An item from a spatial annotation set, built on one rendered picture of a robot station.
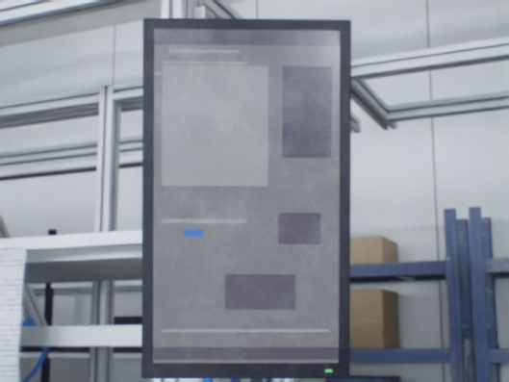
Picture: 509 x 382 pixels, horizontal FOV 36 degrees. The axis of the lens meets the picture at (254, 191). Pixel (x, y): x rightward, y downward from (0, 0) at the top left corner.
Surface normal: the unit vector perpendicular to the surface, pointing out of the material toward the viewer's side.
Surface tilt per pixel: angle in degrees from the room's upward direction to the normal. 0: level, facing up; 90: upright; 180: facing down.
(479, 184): 90
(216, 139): 101
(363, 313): 90
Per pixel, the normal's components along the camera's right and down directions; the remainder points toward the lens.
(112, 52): -0.40, -0.18
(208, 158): 0.02, 0.00
